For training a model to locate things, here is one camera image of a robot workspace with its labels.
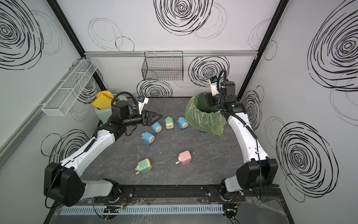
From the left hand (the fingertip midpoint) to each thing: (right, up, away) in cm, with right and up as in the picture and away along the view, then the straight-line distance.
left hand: (158, 116), depth 73 cm
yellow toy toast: (-39, +9, +18) cm, 44 cm away
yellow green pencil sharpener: (+4, -6, +21) cm, 22 cm away
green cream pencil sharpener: (-9, -29, +4) cm, 30 cm away
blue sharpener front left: (-9, -15, +14) cm, 22 cm away
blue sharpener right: (+13, -6, +21) cm, 25 cm away
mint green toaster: (-40, 0, +20) cm, 45 cm away
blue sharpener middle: (-4, -9, +20) cm, 22 cm away
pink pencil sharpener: (+14, -25, +7) cm, 30 cm away
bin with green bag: (+23, 0, +6) cm, 24 cm away
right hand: (+29, +13, +3) cm, 32 cm away
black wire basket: (-4, +49, +71) cm, 86 cm away
